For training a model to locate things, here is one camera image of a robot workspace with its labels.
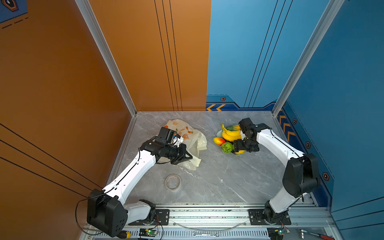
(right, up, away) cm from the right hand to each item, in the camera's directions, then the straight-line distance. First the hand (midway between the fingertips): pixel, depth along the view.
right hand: (242, 149), depth 88 cm
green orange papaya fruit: (-3, +13, +8) cm, 16 cm away
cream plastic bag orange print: (-28, +6, -3) cm, 29 cm away
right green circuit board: (+10, -37, -19) cm, 42 cm away
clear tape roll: (-44, -17, -5) cm, 48 cm away
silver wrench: (-27, -37, -19) cm, 50 cm away
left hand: (-29, -1, -13) cm, 32 cm away
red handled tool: (+33, -37, -21) cm, 54 cm away
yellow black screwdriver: (-60, -35, -21) cm, 73 cm away
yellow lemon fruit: (-2, -1, -2) cm, 3 cm away
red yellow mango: (-13, +4, +5) cm, 14 cm away
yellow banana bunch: (-6, +7, +5) cm, 11 cm away
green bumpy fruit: (-9, +1, -2) cm, 10 cm away
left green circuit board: (-50, -37, -18) cm, 65 cm away
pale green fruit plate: (-12, +8, +11) cm, 18 cm away
